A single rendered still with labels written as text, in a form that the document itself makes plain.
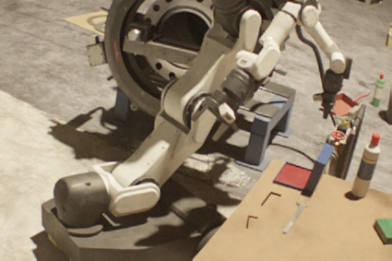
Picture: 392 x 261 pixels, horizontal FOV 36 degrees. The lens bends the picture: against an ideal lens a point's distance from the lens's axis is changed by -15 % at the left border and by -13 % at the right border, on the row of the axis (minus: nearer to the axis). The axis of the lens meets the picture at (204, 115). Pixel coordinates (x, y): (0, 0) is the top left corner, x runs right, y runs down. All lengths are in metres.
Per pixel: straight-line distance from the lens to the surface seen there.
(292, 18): 2.22
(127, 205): 2.29
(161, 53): 2.93
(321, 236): 1.95
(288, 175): 2.25
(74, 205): 2.20
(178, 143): 2.35
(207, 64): 2.35
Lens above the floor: 1.46
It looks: 23 degrees down
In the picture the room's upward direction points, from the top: 11 degrees clockwise
